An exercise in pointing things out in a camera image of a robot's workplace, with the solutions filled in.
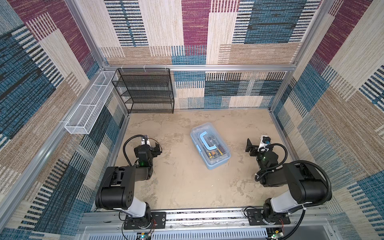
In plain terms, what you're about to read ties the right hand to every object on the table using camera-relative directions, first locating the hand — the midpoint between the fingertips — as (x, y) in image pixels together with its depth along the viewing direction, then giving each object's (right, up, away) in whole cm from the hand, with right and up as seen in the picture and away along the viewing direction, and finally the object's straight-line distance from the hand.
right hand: (256, 140), depth 90 cm
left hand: (-65, -1, +3) cm, 65 cm away
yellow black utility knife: (-22, -6, -3) cm, 23 cm away
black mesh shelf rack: (-72, +34, +20) cm, 82 cm away
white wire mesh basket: (-89, +11, -20) cm, 92 cm away
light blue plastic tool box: (-27, -4, -4) cm, 27 cm away
